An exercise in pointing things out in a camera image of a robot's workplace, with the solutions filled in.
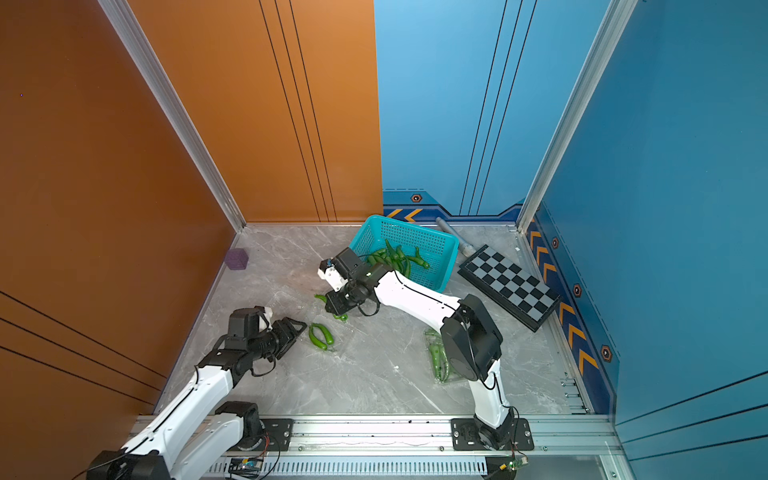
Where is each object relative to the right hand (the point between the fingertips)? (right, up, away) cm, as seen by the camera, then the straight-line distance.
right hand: (331, 304), depth 83 cm
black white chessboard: (+55, +3, +14) cm, 57 cm away
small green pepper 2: (-6, -11, +6) cm, 14 cm away
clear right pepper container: (+31, -18, 0) cm, 36 cm away
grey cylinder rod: (+44, +16, +25) cm, 53 cm away
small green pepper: (+26, +12, +25) cm, 38 cm away
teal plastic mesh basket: (+34, +15, +26) cm, 45 cm away
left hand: (-8, -7, +2) cm, 11 cm away
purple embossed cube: (-39, +12, +22) cm, 46 cm away
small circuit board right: (+47, -35, -14) cm, 60 cm away
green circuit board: (-19, -38, -11) cm, 43 cm away
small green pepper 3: (+4, -3, -2) cm, 5 cm away
